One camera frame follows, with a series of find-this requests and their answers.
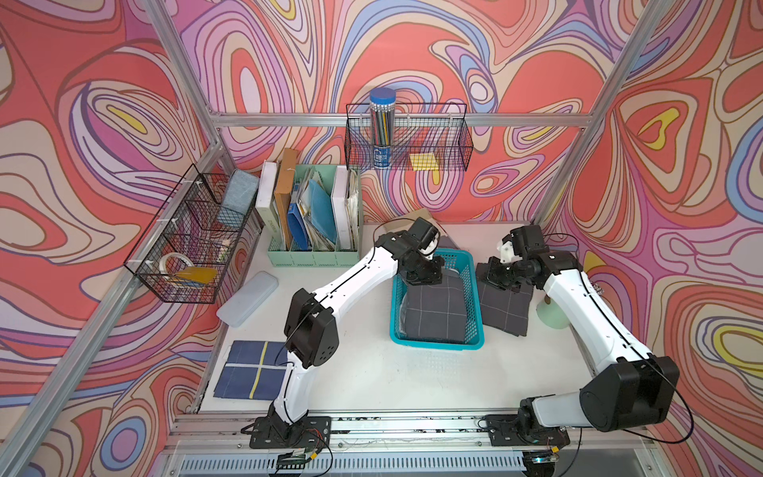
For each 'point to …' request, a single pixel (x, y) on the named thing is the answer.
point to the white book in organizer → (263, 206)
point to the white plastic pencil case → (248, 298)
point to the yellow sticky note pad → (424, 161)
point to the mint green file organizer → (280, 255)
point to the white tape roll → (171, 254)
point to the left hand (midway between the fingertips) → (447, 281)
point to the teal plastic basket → (465, 262)
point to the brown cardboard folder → (285, 184)
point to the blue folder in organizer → (322, 217)
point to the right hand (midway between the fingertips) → (482, 285)
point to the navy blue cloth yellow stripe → (254, 370)
